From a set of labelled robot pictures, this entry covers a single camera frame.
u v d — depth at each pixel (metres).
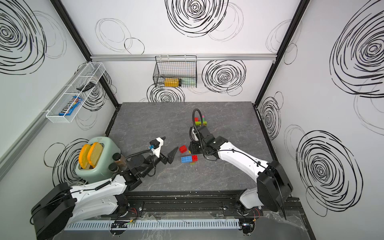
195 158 0.86
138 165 0.57
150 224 0.96
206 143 0.63
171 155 0.68
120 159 0.83
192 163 0.89
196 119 1.09
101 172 0.72
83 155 0.69
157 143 0.63
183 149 0.91
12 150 0.53
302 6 0.72
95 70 0.94
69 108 0.67
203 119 0.75
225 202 0.76
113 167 0.78
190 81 0.87
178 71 0.99
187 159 0.86
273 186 0.41
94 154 0.71
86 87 0.77
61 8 0.71
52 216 0.41
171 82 0.87
